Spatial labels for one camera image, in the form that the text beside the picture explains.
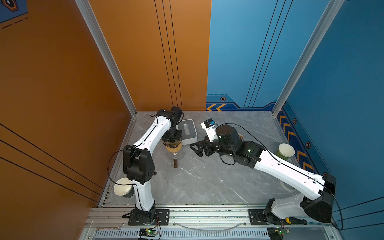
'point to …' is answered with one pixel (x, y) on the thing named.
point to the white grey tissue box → (188, 131)
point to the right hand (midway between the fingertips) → (196, 142)
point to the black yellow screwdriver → (293, 220)
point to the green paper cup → (285, 151)
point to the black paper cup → (127, 191)
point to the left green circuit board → (147, 232)
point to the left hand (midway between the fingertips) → (174, 139)
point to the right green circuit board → (277, 233)
